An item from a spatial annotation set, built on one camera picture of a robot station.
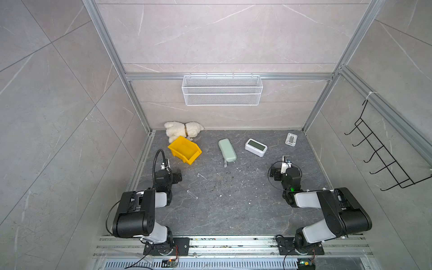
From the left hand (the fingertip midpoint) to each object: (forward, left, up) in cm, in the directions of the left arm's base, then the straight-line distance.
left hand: (170, 167), depth 94 cm
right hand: (-1, -64, +1) cm, 64 cm away
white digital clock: (+13, -52, -1) cm, 54 cm away
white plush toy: (+26, -9, +3) cm, 28 cm away
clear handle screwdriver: (-14, -12, -5) cm, 19 cm away
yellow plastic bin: (+16, -6, -4) cm, 17 cm away
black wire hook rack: (-25, -92, +28) cm, 100 cm away
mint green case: (+14, -33, -4) cm, 37 cm away
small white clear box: (+23, -79, -6) cm, 82 cm away
